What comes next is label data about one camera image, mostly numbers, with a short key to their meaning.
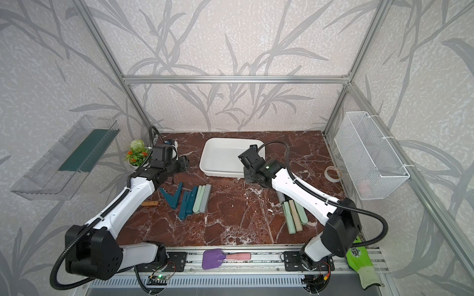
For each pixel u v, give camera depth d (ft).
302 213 2.78
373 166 2.03
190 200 2.91
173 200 2.95
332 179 3.24
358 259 2.41
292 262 2.41
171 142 2.46
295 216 2.75
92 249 1.30
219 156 3.25
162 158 2.07
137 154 2.90
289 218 2.71
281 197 2.94
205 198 2.92
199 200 2.92
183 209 2.89
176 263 2.38
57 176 2.09
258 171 1.84
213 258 2.47
